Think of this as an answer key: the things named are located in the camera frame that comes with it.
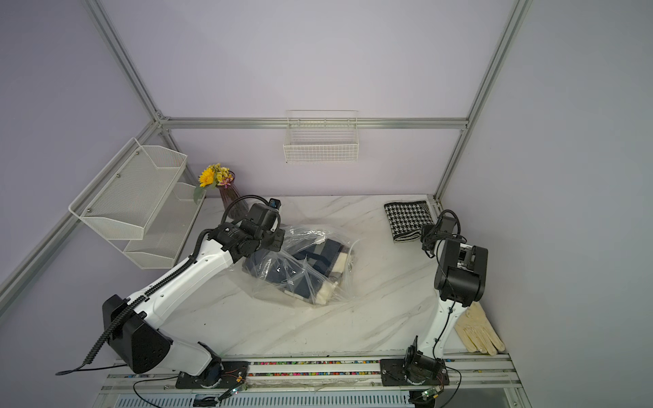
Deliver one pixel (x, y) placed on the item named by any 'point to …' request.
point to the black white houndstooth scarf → (406, 219)
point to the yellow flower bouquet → (211, 178)
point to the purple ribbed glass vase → (234, 206)
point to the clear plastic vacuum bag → (299, 234)
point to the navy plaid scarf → (298, 269)
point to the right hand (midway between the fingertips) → (423, 230)
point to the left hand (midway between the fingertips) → (272, 237)
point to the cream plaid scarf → (328, 286)
